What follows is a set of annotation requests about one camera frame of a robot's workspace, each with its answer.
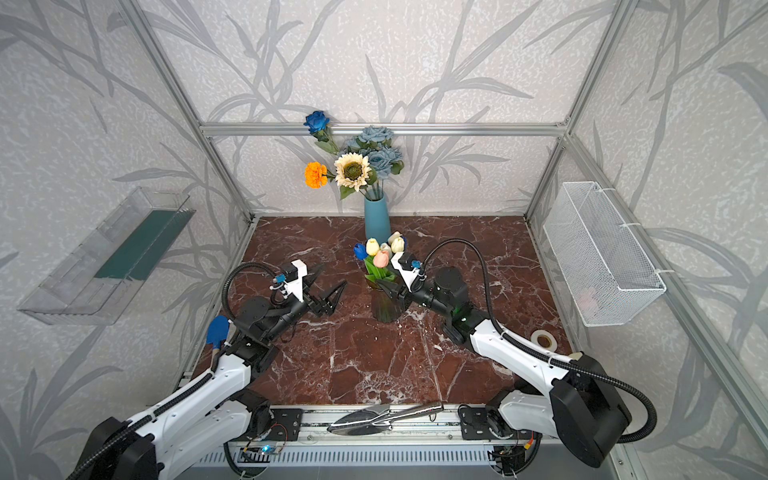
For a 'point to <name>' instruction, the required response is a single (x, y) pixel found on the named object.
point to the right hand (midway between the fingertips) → (385, 263)
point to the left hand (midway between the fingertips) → (338, 268)
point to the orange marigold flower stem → (316, 175)
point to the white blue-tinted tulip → (385, 248)
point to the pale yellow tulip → (397, 244)
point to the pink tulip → (381, 259)
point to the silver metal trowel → (376, 419)
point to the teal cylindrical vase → (376, 219)
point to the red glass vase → (386, 308)
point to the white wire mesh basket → (606, 273)
